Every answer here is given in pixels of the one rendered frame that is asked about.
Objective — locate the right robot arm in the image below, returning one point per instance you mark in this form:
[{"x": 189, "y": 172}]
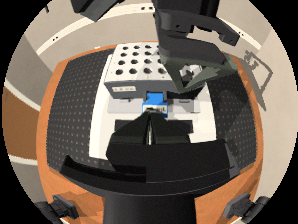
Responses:
[{"x": 96, "y": 9}]

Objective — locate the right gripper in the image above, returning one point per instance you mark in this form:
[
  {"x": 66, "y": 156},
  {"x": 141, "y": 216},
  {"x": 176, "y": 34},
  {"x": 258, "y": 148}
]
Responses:
[{"x": 176, "y": 50}]

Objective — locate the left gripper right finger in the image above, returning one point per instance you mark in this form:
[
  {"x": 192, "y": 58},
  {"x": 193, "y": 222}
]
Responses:
[{"x": 165, "y": 132}]

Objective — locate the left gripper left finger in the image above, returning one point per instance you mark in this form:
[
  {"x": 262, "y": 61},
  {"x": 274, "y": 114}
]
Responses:
[{"x": 135, "y": 131}]

